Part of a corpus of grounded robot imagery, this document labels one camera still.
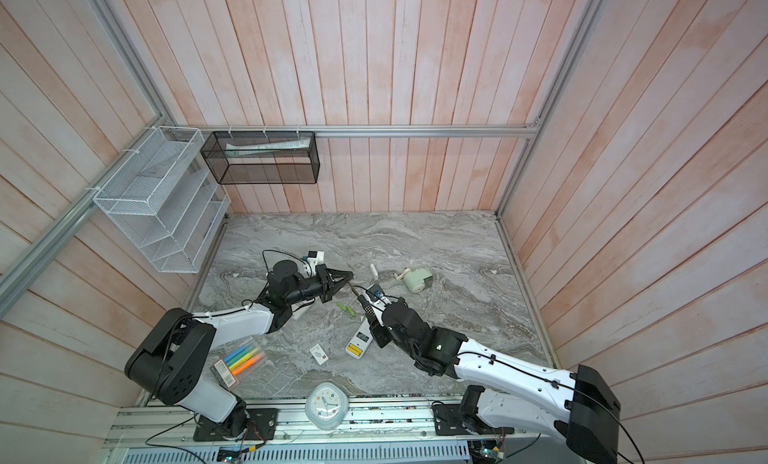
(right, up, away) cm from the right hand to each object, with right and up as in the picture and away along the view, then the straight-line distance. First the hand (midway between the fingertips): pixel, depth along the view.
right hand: (373, 310), depth 77 cm
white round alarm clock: (-12, -24, -2) cm, 27 cm away
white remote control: (-19, +1, -3) cm, 19 cm away
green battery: (-11, -3, +18) cm, 21 cm away
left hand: (-5, +8, +4) cm, 10 cm away
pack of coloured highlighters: (-39, -17, +4) cm, 42 cm away
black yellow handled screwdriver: (-1, +1, -2) cm, 3 cm away
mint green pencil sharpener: (+14, +5, +19) cm, 24 cm away
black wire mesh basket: (-40, +48, +27) cm, 68 cm away
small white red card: (-16, -14, +7) cm, 22 cm away
